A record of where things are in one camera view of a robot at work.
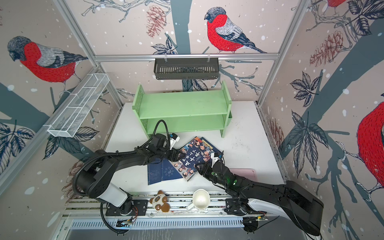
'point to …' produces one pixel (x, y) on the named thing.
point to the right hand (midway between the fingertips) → (194, 169)
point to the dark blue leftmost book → (155, 171)
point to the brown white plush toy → (159, 202)
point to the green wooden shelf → (183, 111)
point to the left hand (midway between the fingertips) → (182, 154)
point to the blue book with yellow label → (169, 171)
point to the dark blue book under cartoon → (210, 145)
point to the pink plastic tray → (248, 173)
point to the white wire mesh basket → (68, 120)
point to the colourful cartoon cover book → (194, 152)
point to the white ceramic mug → (201, 199)
